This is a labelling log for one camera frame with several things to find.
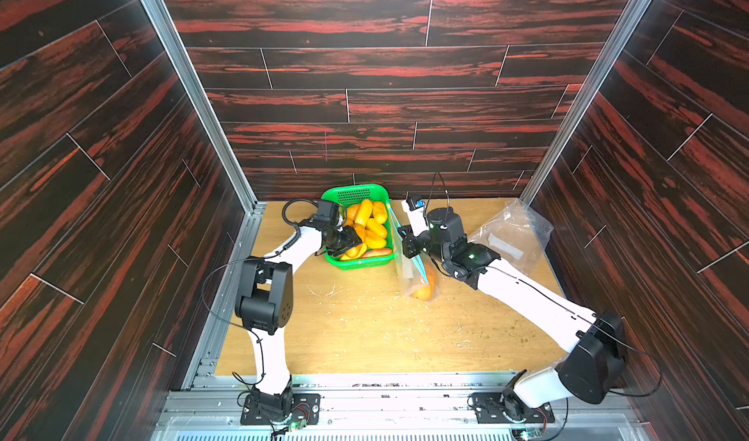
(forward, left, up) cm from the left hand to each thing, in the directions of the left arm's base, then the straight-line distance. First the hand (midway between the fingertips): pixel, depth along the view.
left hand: (359, 243), depth 97 cm
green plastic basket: (+26, +6, -2) cm, 27 cm away
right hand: (-7, -14, +17) cm, 23 cm away
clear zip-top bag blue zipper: (-21, -17, +15) cm, 31 cm away
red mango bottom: (-1, -6, -3) cm, 7 cm away
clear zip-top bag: (+12, -61, -10) cm, 63 cm away
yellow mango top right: (+15, -7, -1) cm, 17 cm away
